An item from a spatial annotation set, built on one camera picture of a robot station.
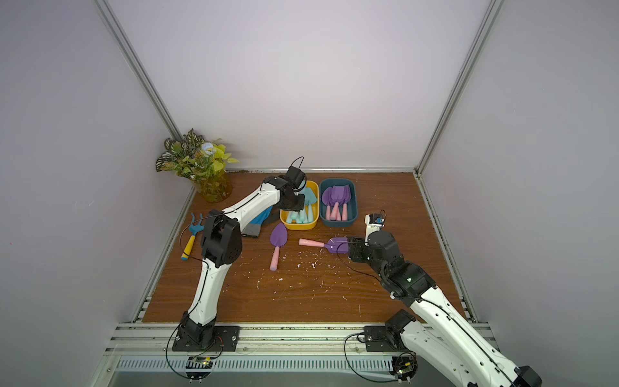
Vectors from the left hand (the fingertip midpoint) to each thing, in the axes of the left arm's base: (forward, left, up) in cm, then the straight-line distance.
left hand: (303, 205), depth 99 cm
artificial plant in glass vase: (+13, +43, +13) cm, 47 cm away
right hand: (-21, -19, +14) cm, 32 cm away
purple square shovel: (+11, -15, -5) cm, 19 cm away
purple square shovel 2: (+10, -19, -4) cm, 22 cm away
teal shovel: (-4, 0, -2) cm, 4 cm away
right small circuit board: (-53, -33, -8) cm, 63 cm away
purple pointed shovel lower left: (-11, +10, -7) cm, 16 cm away
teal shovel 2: (-5, +5, 0) cm, 7 cm away
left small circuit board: (-53, +30, -10) cm, 62 cm away
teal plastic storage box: (+5, -22, -6) cm, 23 cm away
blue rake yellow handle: (-7, +47, -8) cm, 48 cm away
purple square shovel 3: (-15, -15, -6) cm, 22 cm away
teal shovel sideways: (-2, -3, -4) cm, 5 cm away
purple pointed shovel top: (+9, -10, -5) cm, 14 cm away
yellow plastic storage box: (-7, +3, -4) cm, 9 cm away
